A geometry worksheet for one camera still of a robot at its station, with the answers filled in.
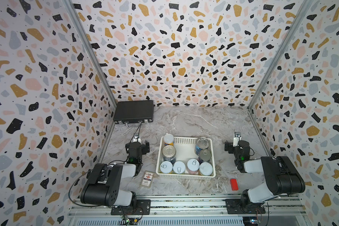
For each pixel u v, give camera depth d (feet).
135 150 2.31
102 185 1.45
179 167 2.68
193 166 2.72
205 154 2.73
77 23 2.45
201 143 2.88
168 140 2.80
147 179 2.69
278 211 2.49
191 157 3.03
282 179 1.48
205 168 2.62
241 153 2.40
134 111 3.84
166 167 2.70
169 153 2.73
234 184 2.65
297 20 2.48
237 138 2.72
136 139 2.57
